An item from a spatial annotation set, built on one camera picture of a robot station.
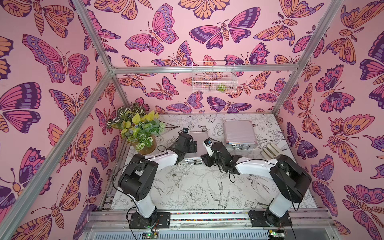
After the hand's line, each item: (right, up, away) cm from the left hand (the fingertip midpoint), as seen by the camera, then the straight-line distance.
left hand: (192, 142), depth 96 cm
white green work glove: (+51, -6, +1) cm, 52 cm away
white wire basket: (+17, +42, +10) cm, 47 cm away
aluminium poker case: (+2, -9, -5) cm, 10 cm away
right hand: (+8, -6, -5) cm, 11 cm away
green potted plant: (-27, +11, -18) cm, 34 cm away
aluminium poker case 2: (+32, +5, +6) cm, 33 cm away
